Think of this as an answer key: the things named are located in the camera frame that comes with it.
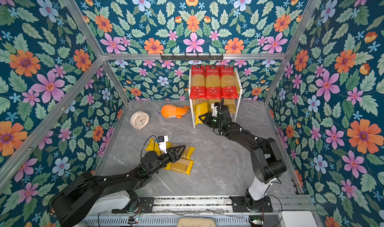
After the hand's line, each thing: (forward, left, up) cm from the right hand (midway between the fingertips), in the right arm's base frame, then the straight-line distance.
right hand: (200, 116), depth 87 cm
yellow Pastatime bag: (-19, +9, -17) cm, 27 cm away
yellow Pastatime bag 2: (-24, +10, -16) cm, 30 cm away
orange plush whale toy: (+14, +22, -11) cm, 28 cm away
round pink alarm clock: (+6, +41, -10) cm, 43 cm away
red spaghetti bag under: (+10, -8, +17) cm, 21 cm away
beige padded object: (-50, +1, -15) cm, 52 cm away
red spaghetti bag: (+4, -16, +17) cm, 24 cm away
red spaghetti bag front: (+10, +1, +17) cm, 20 cm away
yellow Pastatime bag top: (+5, -1, 0) cm, 5 cm away
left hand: (-19, +8, -1) cm, 20 cm away
